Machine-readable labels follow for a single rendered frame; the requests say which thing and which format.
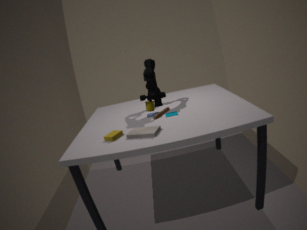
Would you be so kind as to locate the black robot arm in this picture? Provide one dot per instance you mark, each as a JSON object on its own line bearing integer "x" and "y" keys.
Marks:
{"x": 150, "y": 78}

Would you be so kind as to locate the yellow rectangular block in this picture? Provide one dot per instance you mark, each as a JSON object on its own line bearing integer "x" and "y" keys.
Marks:
{"x": 113, "y": 136}

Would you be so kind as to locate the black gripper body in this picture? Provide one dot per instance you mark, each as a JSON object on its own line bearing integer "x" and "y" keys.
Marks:
{"x": 162, "y": 94}

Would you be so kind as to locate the beige flat rectangular pad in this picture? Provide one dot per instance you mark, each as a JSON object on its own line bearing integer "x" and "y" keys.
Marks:
{"x": 142, "y": 132}

